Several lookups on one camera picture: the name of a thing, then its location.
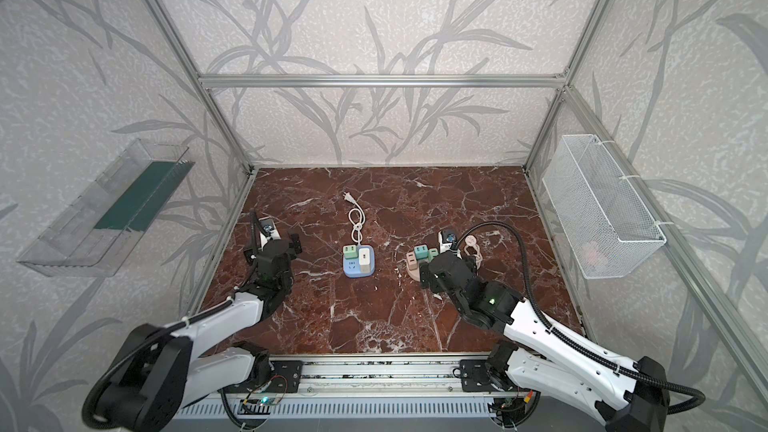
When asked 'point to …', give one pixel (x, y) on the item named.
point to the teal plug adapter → (421, 251)
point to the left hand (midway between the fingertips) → (276, 224)
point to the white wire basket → (603, 223)
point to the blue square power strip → (351, 266)
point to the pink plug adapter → (412, 260)
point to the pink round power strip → (415, 273)
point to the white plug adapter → (364, 260)
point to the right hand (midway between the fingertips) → (438, 252)
